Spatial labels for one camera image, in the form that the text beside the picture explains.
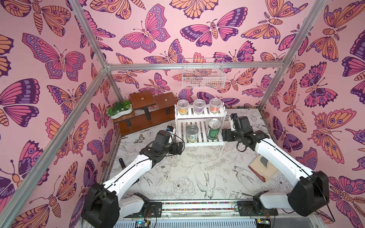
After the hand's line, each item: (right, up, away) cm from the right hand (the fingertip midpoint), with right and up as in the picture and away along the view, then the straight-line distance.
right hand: (226, 132), depth 84 cm
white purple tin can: (-20, 0, -3) cm, 20 cm away
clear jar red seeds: (-8, +15, -7) cm, 19 cm away
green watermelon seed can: (-8, +4, -4) cm, 10 cm away
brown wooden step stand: (-52, +15, +22) cm, 58 cm away
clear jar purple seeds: (-16, +15, -7) cm, 23 cm away
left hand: (-28, -6, 0) cm, 29 cm away
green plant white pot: (-67, +15, +8) cm, 69 cm away
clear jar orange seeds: (-25, +14, -7) cm, 30 cm away
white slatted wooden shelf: (-14, +3, +10) cm, 17 cm away
